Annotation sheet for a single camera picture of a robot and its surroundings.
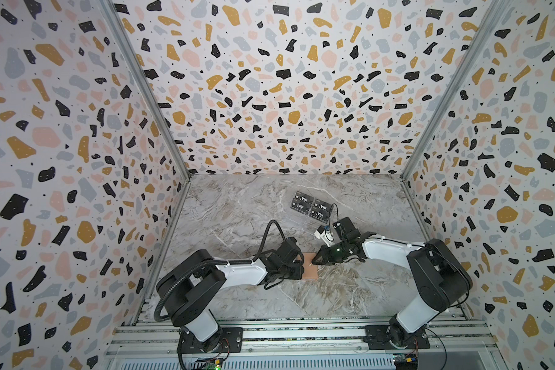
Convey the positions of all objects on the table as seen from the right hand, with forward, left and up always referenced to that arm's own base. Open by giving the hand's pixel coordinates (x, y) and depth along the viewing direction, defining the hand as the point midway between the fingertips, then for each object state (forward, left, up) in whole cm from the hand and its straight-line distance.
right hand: (316, 262), depth 87 cm
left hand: (-3, +3, -2) cm, 4 cm away
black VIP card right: (+21, -2, +5) cm, 22 cm away
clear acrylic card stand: (+23, 0, +4) cm, 23 cm away
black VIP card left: (+25, +6, +5) cm, 26 cm away
